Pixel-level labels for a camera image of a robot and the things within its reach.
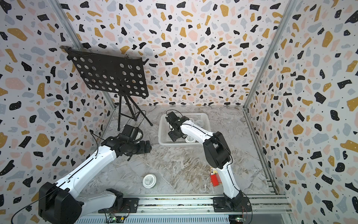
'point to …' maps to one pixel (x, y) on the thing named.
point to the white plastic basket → (164, 128)
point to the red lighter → (216, 179)
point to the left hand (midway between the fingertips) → (146, 148)
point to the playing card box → (213, 171)
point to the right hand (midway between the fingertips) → (176, 134)
